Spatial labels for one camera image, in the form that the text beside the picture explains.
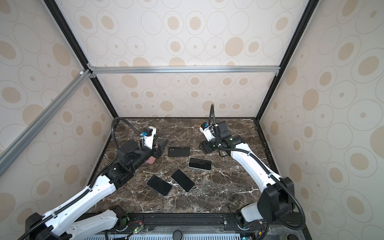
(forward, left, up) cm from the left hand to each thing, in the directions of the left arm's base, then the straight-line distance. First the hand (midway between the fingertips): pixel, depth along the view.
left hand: (166, 136), depth 70 cm
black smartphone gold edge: (-10, -7, -31) cm, 33 cm away
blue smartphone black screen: (+1, -16, -31) cm, 35 cm away
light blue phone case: (-3, -16, -30) cm, 35 cm away
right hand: (+4, -19, -12) cm, 23 cm away
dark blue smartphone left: (-13, +7, -30) cm, 33 cm away
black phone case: (+10, -2, -31) cm, 33 cm away
